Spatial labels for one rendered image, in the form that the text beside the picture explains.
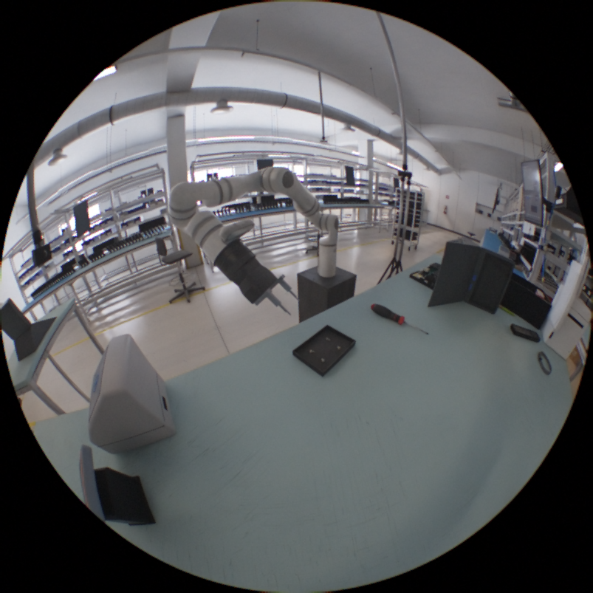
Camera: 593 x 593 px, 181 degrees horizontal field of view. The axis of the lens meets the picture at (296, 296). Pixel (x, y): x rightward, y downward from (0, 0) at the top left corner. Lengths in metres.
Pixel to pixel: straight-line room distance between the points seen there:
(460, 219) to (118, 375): 12.11
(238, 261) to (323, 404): 0.30
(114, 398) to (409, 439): 0.41
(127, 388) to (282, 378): 0.26
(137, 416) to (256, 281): 0.30
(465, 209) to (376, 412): 11.81
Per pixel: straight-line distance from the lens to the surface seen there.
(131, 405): 0.28
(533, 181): 1.97
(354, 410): 0.33
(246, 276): 0.36
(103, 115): 3.83
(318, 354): 0.38
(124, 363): 0.30
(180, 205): 0.43
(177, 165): 4.19
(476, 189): 12.00
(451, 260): 0.60
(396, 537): 0.34
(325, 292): 0.92
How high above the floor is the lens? 1.30
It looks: 32 degrees down
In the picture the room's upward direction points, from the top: 3 degrees counter-clockwise
